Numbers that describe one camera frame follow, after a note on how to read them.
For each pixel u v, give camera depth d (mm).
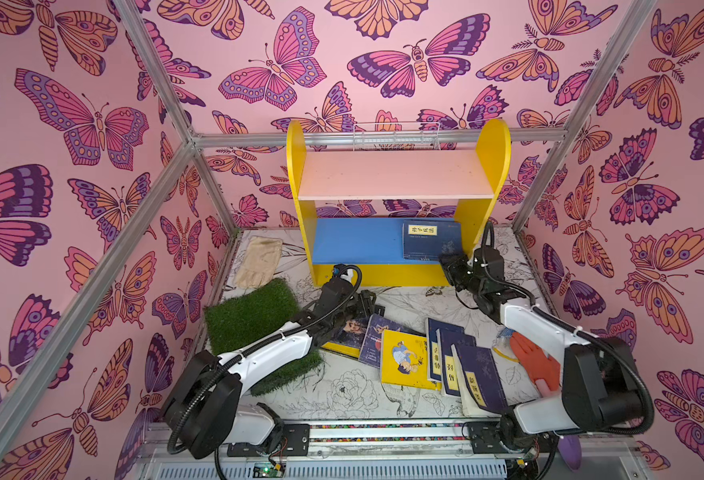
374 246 948
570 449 703
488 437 733
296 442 735
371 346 836
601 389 428
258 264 1099
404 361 825
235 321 937
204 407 416
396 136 922
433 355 834
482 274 672
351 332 881
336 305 594
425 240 945
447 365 817
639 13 687
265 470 722
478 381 797
